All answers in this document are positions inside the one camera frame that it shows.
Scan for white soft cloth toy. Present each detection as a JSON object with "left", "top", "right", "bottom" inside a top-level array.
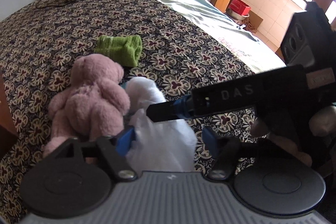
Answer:
[{"left": 123, "top": 77, "right": 199, "bottom": 172}]

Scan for person's right hand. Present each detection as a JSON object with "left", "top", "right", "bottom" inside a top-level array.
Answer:
[{"left": 250, "top": 103, "right": 335, "bottom": 176}]

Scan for pink plush bear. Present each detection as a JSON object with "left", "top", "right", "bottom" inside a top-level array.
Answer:
[{"left": 43, "top": 53, "right": 130, "bottom": 157}]

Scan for light green bed sheet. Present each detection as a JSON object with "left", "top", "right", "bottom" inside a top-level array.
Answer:
[{"left": 157, "top": 0, "right": 285, "bottom": 73}]

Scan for green knitted sock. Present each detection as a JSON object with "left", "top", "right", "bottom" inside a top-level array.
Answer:
[{"left": 94, "top": 35, "right": 142, "bottom": 68}]

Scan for red box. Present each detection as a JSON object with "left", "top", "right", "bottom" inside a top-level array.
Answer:
[{"left": 228, "top": 0, "right": 251, "bottom": 16}]

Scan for patterned floral bed cover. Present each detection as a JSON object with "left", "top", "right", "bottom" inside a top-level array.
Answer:
[{"left": 1, "top": 0, "right": 251, "bottom": 223}]

